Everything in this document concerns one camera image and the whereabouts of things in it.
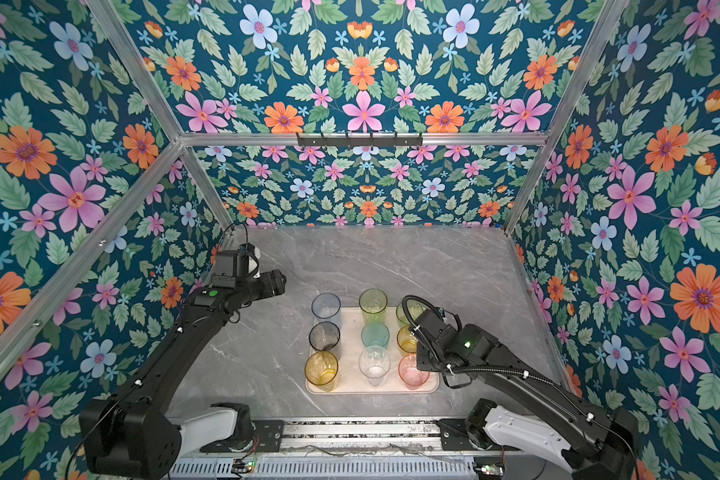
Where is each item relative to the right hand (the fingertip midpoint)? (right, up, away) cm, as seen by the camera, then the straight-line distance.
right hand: (421, 359), depth 74 cm
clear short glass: (-12, -4, +8) cm, 15 cm away
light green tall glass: (-13, +13, +8) cm, 19 cm away
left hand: (-39, +22, +6) cm, 45 cm away
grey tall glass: (-26, +3, +8) cm, 28 cm away
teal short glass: (-12, +3, +12) cm, 17 cm away
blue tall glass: (-26, +11, +8) cm, 29 cm away
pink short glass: (-2, -8, +8) cm, 11 cm away
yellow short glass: (-3, +1, +13) cm, 14 cm away
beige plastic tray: (-19, -9, +8) cm, 22 cm away
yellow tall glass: (-28, -7, +12) cm, 31 cm away
